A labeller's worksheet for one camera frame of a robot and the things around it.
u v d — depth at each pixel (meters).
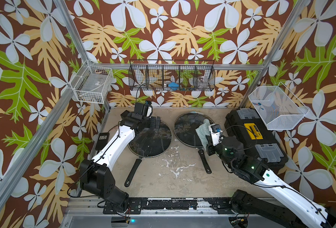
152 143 0.93
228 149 0.49
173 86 0.94
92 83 0.86
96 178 0.42
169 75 0.97
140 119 0.61
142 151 1.05
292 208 0.42
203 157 0.84
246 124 0.88
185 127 1.14
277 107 0.82
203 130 0.69
